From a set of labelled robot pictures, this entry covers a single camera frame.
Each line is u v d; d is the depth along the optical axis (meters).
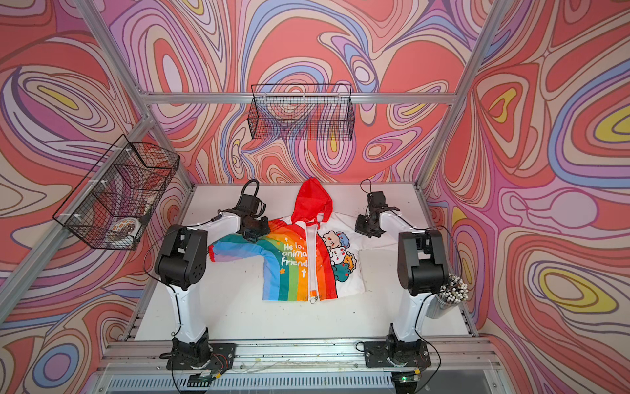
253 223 0.86
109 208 0.73
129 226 0.72
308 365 0.73
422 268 0.51
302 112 0.95
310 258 0.95
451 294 0.68
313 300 0.84
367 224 0.85
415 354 0.68
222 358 0.73
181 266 0.54
